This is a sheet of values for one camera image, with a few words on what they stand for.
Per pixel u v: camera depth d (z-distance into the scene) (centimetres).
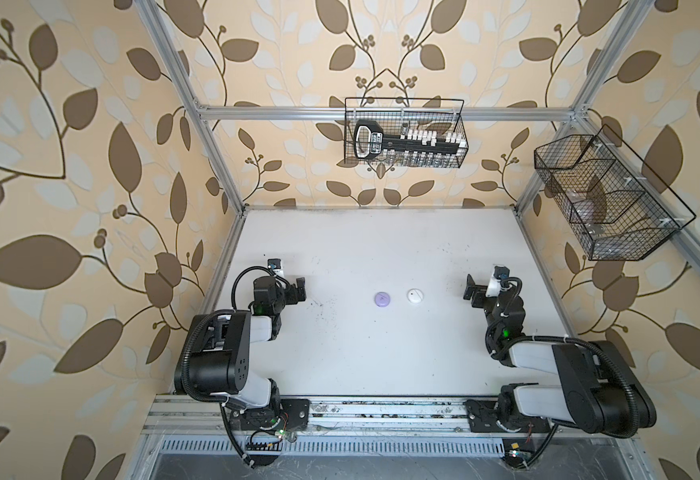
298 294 88
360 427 74
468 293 83
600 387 42
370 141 83
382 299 94
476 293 82
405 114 91
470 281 85
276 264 84
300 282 87
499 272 76
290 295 85
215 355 45
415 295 94
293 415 74
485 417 73
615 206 73
